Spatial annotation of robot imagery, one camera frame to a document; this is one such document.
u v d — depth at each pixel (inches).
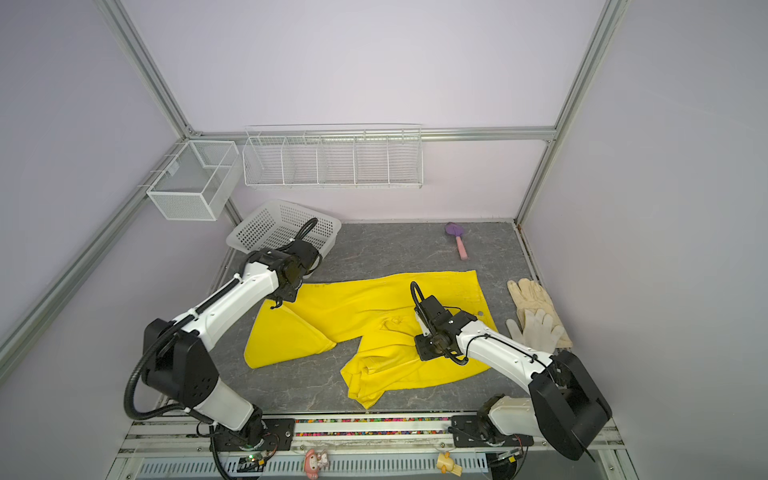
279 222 47.1
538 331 35.8
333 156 41.2
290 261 24.3
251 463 28.5
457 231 45.8
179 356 16.8
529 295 39.0
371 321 35.9
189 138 36.1
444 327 24.9
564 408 16.3
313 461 26.8
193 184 38.0
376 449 28.5
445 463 26.3
